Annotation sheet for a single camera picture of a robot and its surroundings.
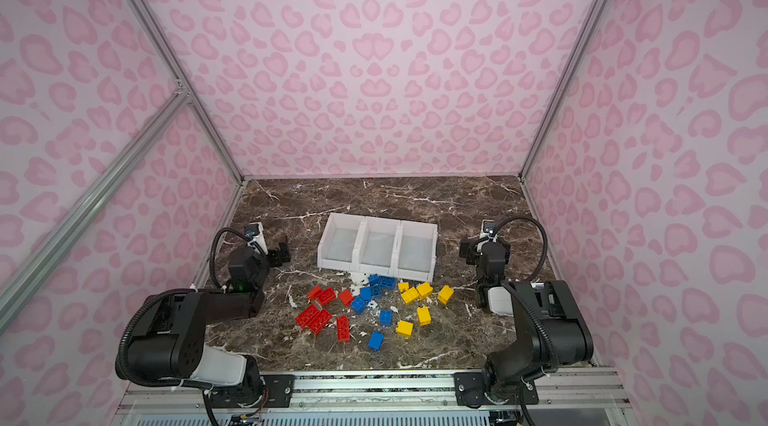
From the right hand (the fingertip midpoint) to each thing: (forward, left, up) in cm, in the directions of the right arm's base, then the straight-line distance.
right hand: (485, 233), depth 92 cm
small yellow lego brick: (-14, +25, -8) cm, 30 cm away
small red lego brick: (-17, +51, -6) cm, 54 cm away
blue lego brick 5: (-29, +32, -8) cm, 44 cm away
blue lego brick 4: (-24, +29, -5) cm, 39 cm away
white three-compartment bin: (-1, +33, -7) cm, 34 cm away
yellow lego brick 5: (-26, +24, -7) cm, 37 cm away
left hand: (-2, +65, +2) cm, 65 cm away
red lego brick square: (-18, +42, -8) cm, 46 cm away
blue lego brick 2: (-16, +36, -9) cm, 41 cm away
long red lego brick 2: (-25, +47, -7) cm, 54 cm away
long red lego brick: (-23, +52, -6) cm, 57 cm away
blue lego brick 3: (-21, +38, -5) cm, 43 cm away
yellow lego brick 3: (-16, +13, -8) cm, 22 cm away
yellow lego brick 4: (-23, +19, -6) cm, 31 cm away
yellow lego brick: (-17, +23, -8) cm, 29 cm away
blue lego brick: (-13, +31, -7) cm, 35 cm away
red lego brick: (-18, +47, -7) cm, 51 cm away
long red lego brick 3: (-27, +41, -7) cm, 50 cm away
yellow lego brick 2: (-16, +19, -7) cm, 25 cm away
